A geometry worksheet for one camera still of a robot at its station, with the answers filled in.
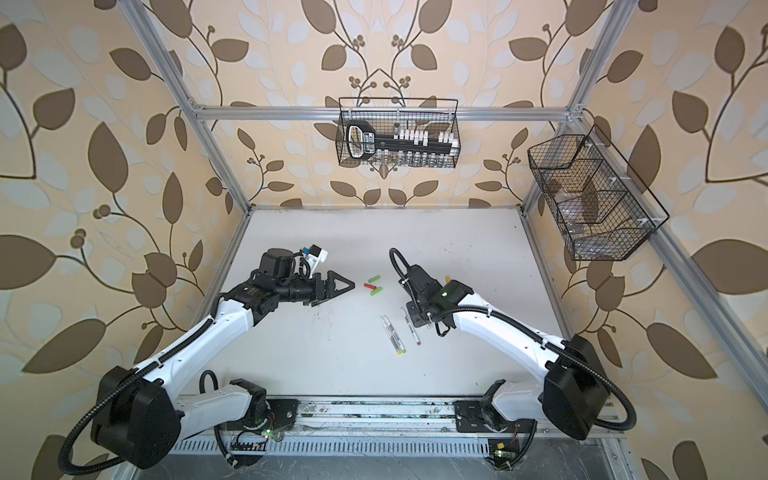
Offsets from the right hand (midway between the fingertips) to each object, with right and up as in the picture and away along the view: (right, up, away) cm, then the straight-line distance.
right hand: (422, 309), depth 82 cm
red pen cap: (-16, +4, +16) cm, 23 cm away
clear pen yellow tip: (-7, -12, +2) cm, 14 cm away
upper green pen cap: (-15, +6, +19) cm, 25 cm away
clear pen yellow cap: (+3, +12, -22) cm, 25 cm away
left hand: (-21, +7, -6) cm, 23 cm away
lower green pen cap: (-14, +2, +15) cm, 21 cm away
